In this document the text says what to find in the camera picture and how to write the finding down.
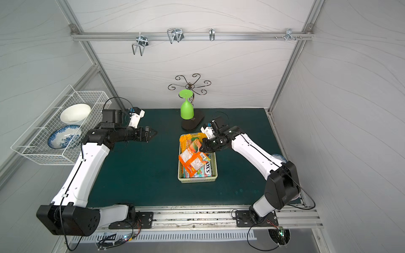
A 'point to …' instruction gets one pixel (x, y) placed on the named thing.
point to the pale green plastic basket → (184, 179)
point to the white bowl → (75, 113)
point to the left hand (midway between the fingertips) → (149, 131)
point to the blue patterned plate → (65, 137)
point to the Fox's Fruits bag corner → (191, 161)
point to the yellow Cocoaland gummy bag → (185, 140)
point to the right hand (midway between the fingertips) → (200, 148)
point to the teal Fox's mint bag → (206, 170)
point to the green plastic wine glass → (186, 110)
